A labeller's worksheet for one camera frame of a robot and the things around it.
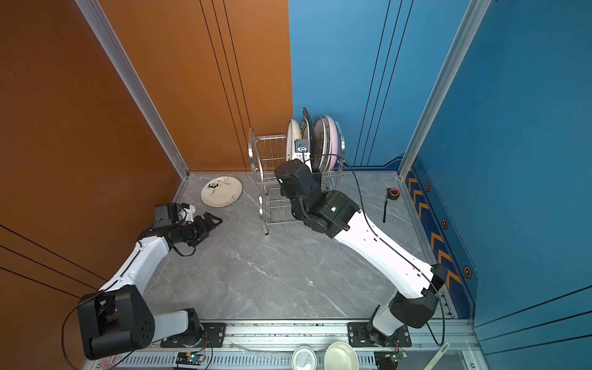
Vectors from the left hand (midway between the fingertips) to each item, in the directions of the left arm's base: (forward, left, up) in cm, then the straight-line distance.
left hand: (215, 224), depth 86 cm
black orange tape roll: (+24, -75, -10) cm, 80 cm away
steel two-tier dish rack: (+23, -19, +15) cm, 33 cm away
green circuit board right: (-39, -62, -12) cm, 74 cm away
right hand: (+1, -30, +29) cm, 42 cm away
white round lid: (-40, -34, -6) cm, 53 cm away
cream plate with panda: (+27, +8, -12) cm, 30 cm away
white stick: (-39, -74, -12) cm, 85 cm away
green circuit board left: (-40, +1, -14) cm, 43 cm away
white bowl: (-39, -45, -12) cm, 61 cm away
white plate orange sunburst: (+25, -27, +20) cm, 42 cm away
